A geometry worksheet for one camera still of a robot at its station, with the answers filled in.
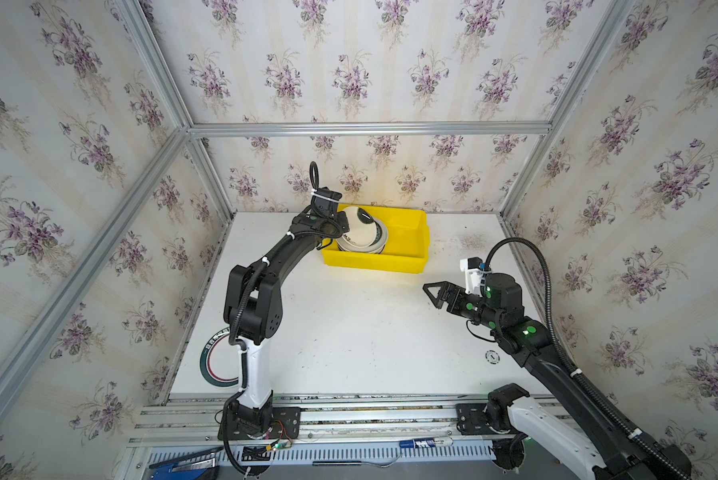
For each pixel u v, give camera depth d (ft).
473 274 2.27
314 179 2.45
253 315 1.72
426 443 2.27
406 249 3.53
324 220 2.32
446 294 2.18
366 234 3.28
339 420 2.46
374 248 3.32
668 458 1.28
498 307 1.90
